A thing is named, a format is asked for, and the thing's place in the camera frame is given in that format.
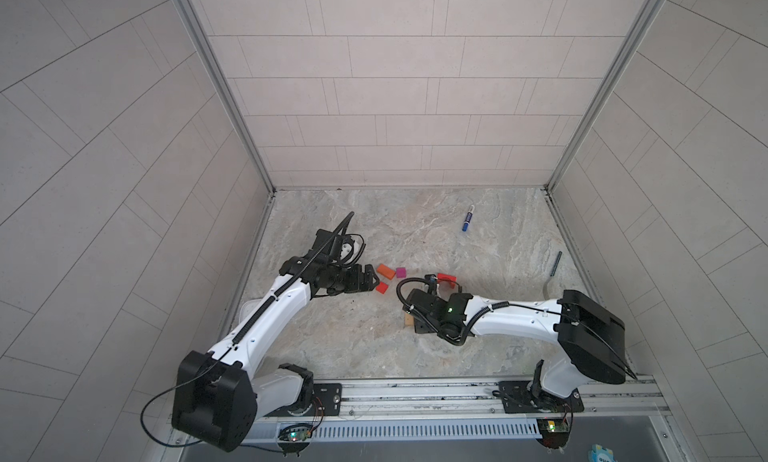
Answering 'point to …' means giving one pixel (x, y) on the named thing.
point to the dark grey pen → (555, 265)
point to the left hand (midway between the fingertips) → (373, 278)
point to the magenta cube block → (401, 272)
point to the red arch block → (446, 277)
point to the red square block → (382, 287)
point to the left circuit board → (295, 432)
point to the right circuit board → (554, 432)
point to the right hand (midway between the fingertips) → (419, 326)
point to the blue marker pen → (468, 218)
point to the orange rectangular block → (385, 271)
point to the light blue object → (601, 454)
